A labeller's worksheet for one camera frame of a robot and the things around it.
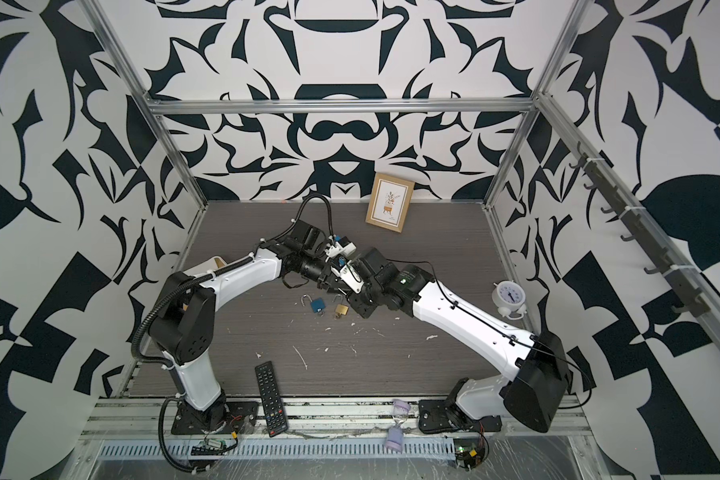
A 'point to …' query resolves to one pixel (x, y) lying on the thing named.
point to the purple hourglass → (395, 434)
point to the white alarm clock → (509, 297)
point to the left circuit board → (209, 447)
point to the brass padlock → (340, 309)
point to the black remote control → (271, 398)
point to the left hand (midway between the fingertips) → (359, 287)
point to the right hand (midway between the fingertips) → (354, 292)
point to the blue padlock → (317, 304)
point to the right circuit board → (469, 452)
